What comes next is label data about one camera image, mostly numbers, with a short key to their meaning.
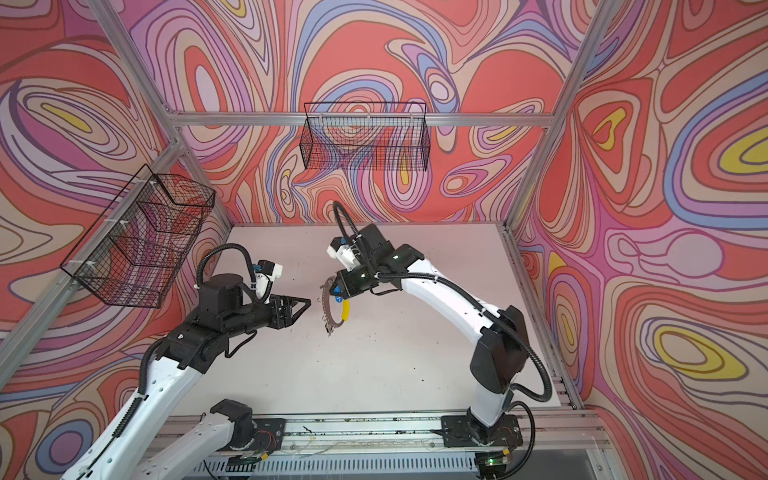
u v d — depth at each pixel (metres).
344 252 0.70
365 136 0.98
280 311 0.62
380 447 0.73
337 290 0.73
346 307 0.72
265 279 0.63
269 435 0.72
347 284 0.65
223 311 0.53
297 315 0.65
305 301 0.68
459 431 0.74
